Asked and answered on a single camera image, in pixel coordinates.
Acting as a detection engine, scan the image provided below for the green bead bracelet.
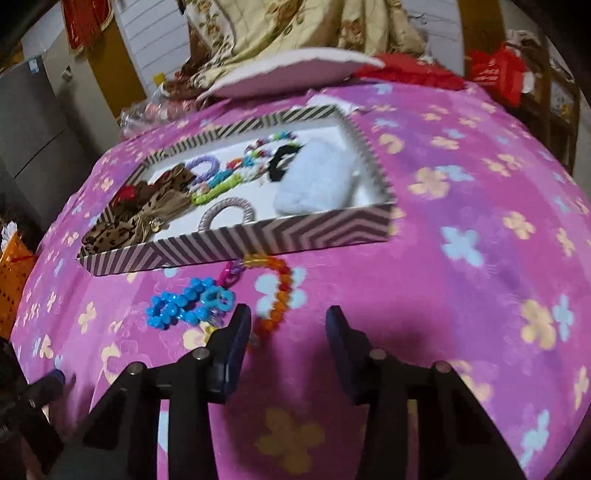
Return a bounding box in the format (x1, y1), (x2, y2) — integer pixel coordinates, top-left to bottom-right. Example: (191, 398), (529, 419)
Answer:
(191, 173), (244, 206)

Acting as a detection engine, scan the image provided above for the orange bead bracelet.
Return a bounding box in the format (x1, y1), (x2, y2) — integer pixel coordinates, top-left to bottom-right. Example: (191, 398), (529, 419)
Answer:
(244, 253), (295, 354)

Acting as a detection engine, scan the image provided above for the red ruffled cushion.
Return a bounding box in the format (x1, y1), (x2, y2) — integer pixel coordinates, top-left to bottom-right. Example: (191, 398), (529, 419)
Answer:
(355, 53), (467, 90)

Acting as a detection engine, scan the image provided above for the red hanging cloth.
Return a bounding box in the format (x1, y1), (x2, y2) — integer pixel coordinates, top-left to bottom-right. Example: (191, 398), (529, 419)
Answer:
(62, 0), (114, 51)

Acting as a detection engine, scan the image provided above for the silver rhinestone bangle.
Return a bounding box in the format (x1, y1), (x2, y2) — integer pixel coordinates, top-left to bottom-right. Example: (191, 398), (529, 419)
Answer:
(199, 197), (256, 230)

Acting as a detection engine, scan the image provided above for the black scrunchie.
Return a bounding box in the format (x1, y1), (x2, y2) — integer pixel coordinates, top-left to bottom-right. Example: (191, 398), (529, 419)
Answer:
(268, 144), (304, 182)

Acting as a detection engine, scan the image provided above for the blue bead bracelet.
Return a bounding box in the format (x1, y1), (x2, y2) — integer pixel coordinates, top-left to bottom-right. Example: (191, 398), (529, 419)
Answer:
(147, 277), (235, 330)

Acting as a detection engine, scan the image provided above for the red shopping bag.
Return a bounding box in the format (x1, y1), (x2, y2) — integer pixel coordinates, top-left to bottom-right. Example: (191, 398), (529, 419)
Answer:
(468, 42), (529, 108)

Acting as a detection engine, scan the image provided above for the multicolour bead bracelet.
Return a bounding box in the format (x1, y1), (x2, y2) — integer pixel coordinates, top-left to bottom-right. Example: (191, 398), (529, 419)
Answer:
(208, 156), (260, 186)

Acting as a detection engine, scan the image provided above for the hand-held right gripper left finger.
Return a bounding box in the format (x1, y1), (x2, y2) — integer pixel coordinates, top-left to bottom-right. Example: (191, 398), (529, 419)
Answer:
(48, 304), (252, 480)

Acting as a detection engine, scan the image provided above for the purple spiral hair tie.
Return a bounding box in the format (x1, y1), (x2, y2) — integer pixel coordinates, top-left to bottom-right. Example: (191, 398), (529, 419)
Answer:
(185, 154), (223, 184)

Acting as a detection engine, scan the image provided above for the white fluffy scrunchie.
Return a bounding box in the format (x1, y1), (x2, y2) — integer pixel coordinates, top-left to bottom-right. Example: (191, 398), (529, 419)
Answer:
(273, 137), (365, 217)

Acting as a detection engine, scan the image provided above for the red ribbon hair bow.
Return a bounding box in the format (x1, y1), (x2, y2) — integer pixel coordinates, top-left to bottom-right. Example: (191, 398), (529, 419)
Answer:
(113, 185), (145, 209)

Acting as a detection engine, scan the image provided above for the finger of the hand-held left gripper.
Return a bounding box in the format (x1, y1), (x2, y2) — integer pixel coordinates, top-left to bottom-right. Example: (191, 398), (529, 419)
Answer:
(25, 369), (77, 407)

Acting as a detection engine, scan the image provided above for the wooden chair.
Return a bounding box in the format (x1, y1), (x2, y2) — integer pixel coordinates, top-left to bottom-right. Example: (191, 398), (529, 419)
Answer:
(508, 30), (583, 169)

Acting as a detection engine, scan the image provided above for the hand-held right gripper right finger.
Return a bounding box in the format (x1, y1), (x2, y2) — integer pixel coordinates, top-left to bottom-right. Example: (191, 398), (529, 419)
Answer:
(325, 305), (527, 480)

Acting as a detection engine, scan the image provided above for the beige floral quilt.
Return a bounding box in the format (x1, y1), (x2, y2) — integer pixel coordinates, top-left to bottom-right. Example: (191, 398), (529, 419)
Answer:
(161, 0), (430, 100)

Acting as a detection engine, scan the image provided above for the orange plastic basket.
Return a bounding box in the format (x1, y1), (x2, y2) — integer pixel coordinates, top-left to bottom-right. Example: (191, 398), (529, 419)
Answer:
(0, 231), (38, 340)

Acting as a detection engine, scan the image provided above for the grey refrigerator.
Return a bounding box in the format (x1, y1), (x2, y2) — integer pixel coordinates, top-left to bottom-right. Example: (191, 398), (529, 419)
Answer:
(0, 55), (100, 232)

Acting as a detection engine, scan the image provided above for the pink plastic chain link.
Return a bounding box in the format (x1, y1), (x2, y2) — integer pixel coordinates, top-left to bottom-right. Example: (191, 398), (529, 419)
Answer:
(218, 261), (245, 288)

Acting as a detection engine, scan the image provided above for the leopard print hair bow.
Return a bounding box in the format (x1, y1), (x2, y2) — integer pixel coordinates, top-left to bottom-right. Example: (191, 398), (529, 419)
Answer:
(82, 167), (195, 256)

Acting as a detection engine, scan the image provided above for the pastel bead bracelet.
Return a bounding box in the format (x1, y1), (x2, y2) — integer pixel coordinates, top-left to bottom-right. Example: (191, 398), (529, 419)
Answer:
(245, 131), (298, 157)

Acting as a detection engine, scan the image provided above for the pink pillow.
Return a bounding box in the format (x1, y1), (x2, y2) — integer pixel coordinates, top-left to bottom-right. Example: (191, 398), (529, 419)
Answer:
(196, 47), (386, 99)

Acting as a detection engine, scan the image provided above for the clear plastic bag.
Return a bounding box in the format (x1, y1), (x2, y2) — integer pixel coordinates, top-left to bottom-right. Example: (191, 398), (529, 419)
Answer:
(117, 85), (199, 137)

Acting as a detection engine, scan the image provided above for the chevron striped cardboard box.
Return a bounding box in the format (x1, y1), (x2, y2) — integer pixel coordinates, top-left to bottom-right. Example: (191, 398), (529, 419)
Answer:
(76, 105), (399, 277)

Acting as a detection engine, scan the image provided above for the white paper sheet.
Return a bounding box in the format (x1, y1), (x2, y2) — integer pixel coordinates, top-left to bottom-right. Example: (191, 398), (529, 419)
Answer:
(307, 95), (365, 114)

